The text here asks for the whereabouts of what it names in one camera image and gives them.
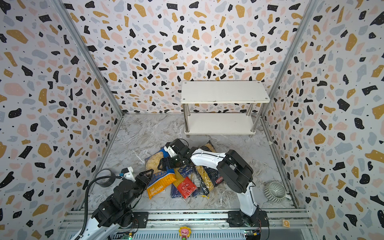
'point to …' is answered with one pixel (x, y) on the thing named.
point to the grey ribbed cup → (276, 192)
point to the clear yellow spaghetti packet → (206, 187)
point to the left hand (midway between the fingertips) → (154, 171)
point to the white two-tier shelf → (226, 107)
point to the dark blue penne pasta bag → (216, 179)
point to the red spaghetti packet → (186, 188)
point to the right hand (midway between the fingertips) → (160, 165)
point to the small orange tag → (286, 223)
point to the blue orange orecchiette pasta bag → (161, 178)
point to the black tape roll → (110, 181)
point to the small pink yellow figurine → (184, 232)
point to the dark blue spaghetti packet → (175, 191)
